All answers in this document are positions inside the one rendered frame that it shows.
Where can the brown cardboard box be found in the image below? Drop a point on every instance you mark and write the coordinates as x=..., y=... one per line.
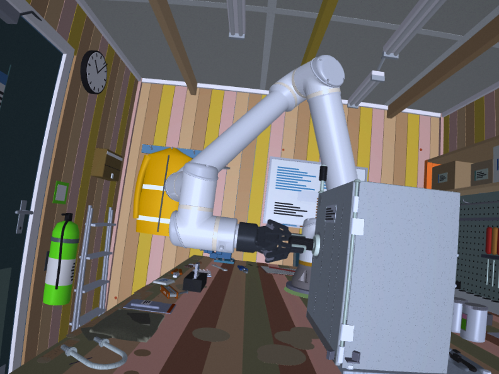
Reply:
x=454, y=175
x=483, y=171

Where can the green fire extinguisher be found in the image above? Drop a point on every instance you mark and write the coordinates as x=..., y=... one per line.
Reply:
x=62, y=265

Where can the orange box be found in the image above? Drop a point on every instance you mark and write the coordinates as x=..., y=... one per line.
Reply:
x=430, y=175

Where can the grey flat plate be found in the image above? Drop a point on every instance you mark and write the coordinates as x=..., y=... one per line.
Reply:
x=150, y=307

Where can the white notice board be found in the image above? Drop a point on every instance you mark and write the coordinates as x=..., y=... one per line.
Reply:
x=290, y=194

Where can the green framed sign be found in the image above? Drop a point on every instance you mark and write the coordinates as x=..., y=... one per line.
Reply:
x=61, y=192

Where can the blue bench vise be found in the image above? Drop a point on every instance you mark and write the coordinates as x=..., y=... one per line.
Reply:
x=221, y=256

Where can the white enclosure hinge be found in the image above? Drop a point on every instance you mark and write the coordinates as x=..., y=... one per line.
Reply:
x=347, y=334
x=358, y=226

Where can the grey wrench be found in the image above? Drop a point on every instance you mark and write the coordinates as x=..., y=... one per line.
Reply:
x=220, y=267

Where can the brown wall box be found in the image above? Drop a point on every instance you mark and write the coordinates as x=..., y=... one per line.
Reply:
x=106, y=163

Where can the grey round lock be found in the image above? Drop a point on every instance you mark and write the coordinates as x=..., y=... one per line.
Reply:
x=317, y=244

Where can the white junction box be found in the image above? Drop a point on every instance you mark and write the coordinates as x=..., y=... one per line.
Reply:
x=377, y=75

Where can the grey u-bolt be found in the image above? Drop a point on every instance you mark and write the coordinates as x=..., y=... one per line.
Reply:
x=97, y=364

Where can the white tin green label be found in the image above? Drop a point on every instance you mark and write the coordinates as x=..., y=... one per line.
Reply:
x=474, y=323

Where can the green round base pad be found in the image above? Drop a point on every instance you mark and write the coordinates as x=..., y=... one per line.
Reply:
x=294, y=292

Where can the grey mesh tray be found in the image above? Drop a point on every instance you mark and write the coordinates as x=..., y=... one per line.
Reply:
x=277, y=270

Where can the black hand tool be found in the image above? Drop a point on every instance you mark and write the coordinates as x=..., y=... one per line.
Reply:
x=462, y=359

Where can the grey logger enclosure body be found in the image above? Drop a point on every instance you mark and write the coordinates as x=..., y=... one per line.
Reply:
x=405, y=280

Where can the red screwdriver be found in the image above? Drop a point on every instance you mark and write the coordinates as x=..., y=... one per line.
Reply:
x=488, y=241

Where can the dark room door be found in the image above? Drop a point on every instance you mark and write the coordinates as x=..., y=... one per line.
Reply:
x=27, y=175

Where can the yellow safety vest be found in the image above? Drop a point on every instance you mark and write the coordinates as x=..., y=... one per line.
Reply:
x=154, y=194

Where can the black block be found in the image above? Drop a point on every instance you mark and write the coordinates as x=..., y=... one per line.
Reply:
x=195, y=283

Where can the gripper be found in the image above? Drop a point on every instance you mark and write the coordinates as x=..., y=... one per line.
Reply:
x=251, y=237

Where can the grey metal ladder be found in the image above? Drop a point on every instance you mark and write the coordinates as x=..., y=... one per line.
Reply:
x=95, y=268

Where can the black rimmed wall clock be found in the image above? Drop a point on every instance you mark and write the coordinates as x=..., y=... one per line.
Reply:
x=94, y=72

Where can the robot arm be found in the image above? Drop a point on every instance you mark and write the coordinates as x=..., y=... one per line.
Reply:
x=249, y=128

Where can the grey enclosure door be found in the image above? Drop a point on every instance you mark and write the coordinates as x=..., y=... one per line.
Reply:
x=331, y=280

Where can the orange screwdriver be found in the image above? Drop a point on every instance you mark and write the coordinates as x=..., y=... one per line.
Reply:
x=495, y=241

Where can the blue small part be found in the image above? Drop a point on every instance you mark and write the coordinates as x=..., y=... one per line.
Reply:
x=241, y=268

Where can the blue hook rail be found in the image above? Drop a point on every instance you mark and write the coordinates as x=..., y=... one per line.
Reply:
x=154, y=148

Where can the brown wall shelf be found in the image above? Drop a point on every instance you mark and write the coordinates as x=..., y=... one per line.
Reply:
x=464, y=156

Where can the grey pegboard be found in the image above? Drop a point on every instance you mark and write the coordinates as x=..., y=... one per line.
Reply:
x=473, y=233

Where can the grey small card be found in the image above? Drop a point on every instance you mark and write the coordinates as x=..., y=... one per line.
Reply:
x=163, y=281

